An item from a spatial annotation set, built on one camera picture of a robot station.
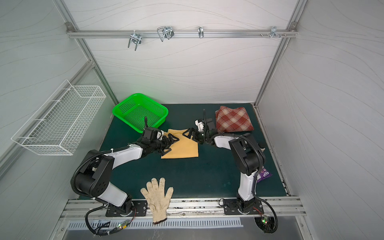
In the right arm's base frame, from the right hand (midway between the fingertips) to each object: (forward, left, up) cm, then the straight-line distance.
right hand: (189, 132), depth 94 cm
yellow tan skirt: (-8, +2, -5) cm, 9 cm away
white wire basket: (-15, +58, +24) cm, 65 cm away
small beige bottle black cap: (-13, -40, +10) cm, 43 cm away
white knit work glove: (-37, +13, -7) cm, 40 cm away
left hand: (-7, +6, 0) cm, 9 cm away
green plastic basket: (+22, +47, -6) cm, 52 cm away
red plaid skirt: (+16, -28, -5) cm, 32 cm away
